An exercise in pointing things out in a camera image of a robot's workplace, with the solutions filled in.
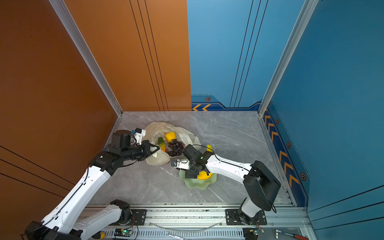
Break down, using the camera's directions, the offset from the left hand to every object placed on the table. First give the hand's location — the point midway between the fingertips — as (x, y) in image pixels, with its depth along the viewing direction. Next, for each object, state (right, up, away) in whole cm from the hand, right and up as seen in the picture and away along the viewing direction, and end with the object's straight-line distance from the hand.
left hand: (160, 146), depth 72 cm
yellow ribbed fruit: (-1, +3, +27) cm, 27 cm away
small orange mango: (-5, -2, +25) cm, 25 cm away
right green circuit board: (+46, -40, -3) cm, 61 cm away
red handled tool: (+64, -41, -5) cm, 76 cm away
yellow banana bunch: (+21, -17, +10) cm, 29 cm away
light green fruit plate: (+17, -22, +10) cm, 30 cm away
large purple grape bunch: (+5, -4, +22) cm, 23 cm away
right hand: (+13, -12, +13) cm, 21 cm away
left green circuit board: (-18, -41, -1) cm, 45 cm away
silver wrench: (+5, -41, -3) cm, 41 cm away
